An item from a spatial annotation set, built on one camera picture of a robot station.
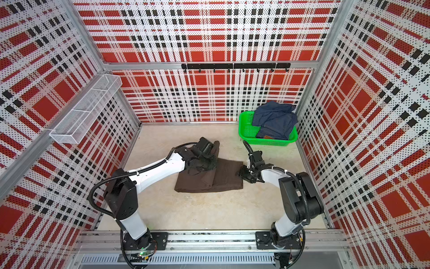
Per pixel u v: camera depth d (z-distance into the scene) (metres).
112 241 0.75
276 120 1.10
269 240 0.73
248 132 1.16
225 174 0.94
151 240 0.72
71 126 0.69
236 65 0.88
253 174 0.70
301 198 0.43
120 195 0.45
